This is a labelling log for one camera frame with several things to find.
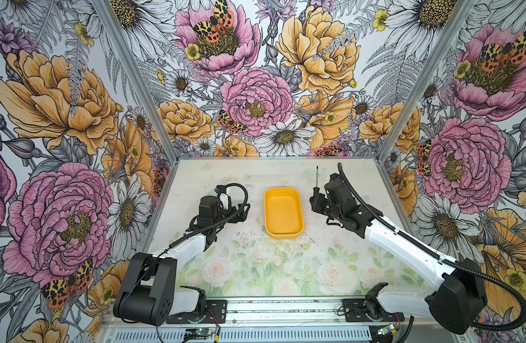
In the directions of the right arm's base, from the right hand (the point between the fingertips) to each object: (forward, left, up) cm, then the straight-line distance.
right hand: (312, 204), depth 82 cm
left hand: (+3, +28, -8) cm, 30 cm away
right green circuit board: (-38, -21, -19) cm, 47 cm away
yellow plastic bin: (+7, +10, -17) cm, 21 cm away
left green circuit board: (-37, +41, -17) cm, 58 cm away
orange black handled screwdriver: (+5, -2, +3) cm, 6 cm away
